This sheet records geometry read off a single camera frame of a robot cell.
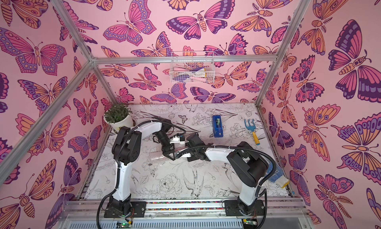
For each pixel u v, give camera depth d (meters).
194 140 0.73
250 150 0.46
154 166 0.89
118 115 0.92
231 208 0.73
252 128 1.05
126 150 0.56
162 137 0.84
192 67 0.95
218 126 1.00
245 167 0.47
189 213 0.73
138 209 0.73
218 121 1.01
